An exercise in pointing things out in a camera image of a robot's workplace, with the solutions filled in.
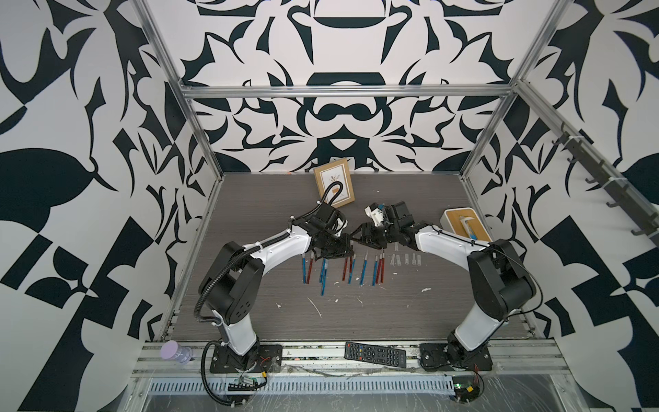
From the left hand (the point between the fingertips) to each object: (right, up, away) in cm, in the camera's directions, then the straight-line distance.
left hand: (352, 248), depth 87 cm
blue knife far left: (-16, -8, +5) cm, 19 cm away
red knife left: (-12, +1, -14) cm, 19 cm away
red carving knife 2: (+10, -8, +5) cm, 14 cm away
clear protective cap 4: (+25, -5, +7) cm, 26 cm away
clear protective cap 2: (+17, -5, +7) cm, 19 cm away
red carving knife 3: (+11, -11, +2) cm, 16 cm away
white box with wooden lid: (+43, +8, +10) cm, 45 cm away
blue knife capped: (-10, -10, +3) cm, 14 cm away
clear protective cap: (+15, -5, +7) cm, 18 cm away
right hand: (+1, +4, +2) cm, 5 cm away
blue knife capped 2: (+5, -9, +5) cm, 11 cm away
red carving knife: (0, -3, -2) cm, 4 cm away
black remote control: (+8, -28, -13) cm, 32 cm away
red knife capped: (-2, -9, +10) cm, 13 cm away
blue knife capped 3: (+9, -9, +5) cm, 13 cm away
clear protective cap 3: (+23, -5, +7) cm, 24 cm away
